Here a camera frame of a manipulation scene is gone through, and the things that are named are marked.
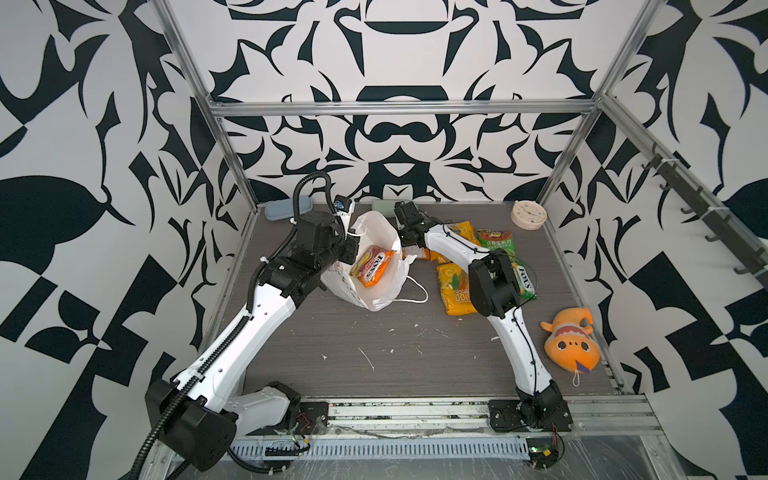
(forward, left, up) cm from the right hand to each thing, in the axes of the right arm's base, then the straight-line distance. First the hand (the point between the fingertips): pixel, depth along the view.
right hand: (398, 232), depth 105 cm
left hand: (-19, +12, +26) cm, 34 cm away
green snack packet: (-2, -33, -3) cm, 33 cm away
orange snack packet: (-17, +8, +6) cm, 20 cm away
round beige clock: (+11, -50, -5) cm, 51 cm away
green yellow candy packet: (-16, -40, -5) cm, 43 cm away
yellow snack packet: (0, -23, 0) cm, 23 cm away
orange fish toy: (-39, -43, +3) cm, 58 cm away
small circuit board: (-62, -32, -7) cm, 70 cm away
